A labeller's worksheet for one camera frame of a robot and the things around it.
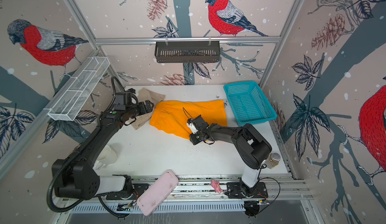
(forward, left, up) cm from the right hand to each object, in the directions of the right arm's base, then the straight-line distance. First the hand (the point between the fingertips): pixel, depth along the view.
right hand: (192, 140), depth 92 cm
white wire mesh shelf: (+1, +58, +34) cm, 67 cm away
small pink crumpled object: (-25, -14, +3) cm, 29 cm away
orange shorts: (+13, +14, +5) cm, 20 cm away
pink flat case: (-31, +16, +1) cm, 35 cm away
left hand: (+9, +25, +23) cm, 35 cm away
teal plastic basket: (+31, -41, -1) cm, 51 cm away
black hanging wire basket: (+53, +17, +29) cm, 63 cm away
